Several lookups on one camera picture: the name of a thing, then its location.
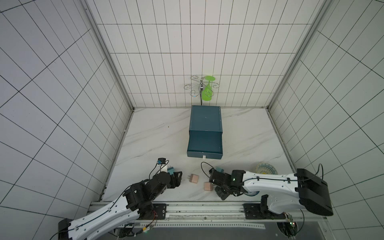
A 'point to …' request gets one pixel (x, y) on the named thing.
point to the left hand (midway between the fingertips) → (173, 176)
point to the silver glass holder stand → (201, 85)
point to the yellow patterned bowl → (266, 168)
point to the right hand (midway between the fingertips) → (217, 193)
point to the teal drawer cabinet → (205, 123)
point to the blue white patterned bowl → (252, 193)
